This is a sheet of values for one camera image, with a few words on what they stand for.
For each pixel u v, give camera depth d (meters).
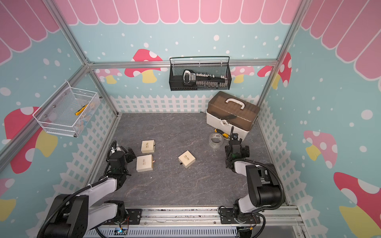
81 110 0.76
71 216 0.42
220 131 1.06
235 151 0.73
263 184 0.46
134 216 0.76
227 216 0.74
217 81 0.89
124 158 0.71
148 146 0.97
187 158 0.92
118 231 0.72
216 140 1.03
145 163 0.90
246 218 0.69
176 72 0.93
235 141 0.80
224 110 0.94
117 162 0.66
